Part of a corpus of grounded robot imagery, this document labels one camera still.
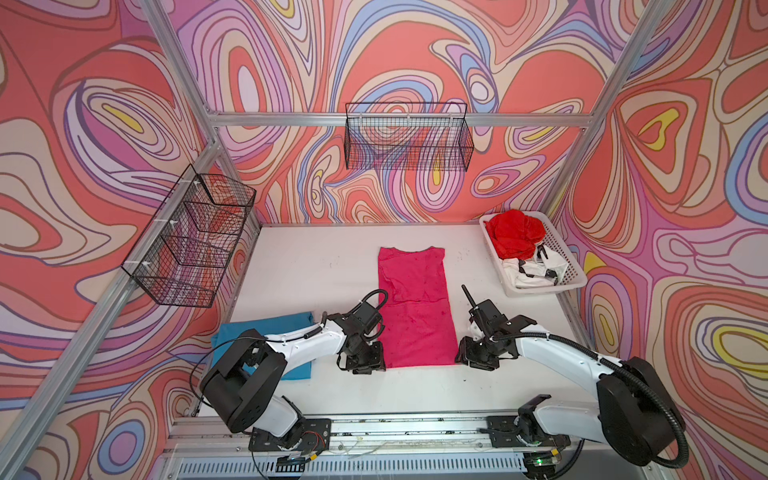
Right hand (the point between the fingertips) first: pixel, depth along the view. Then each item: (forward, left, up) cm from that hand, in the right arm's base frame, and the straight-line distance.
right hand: (467, 368), depth 83 cm
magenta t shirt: (+12, +12, +2) cm, 17 cm away
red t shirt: (+44, -25, +8) cm, 51 cm away
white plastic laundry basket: (+43, -38, +8) cm, 58 cm away
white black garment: (+31, -33, +3) cm, 45 cm away
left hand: (+1, +23, +1) cm, 23 cm away
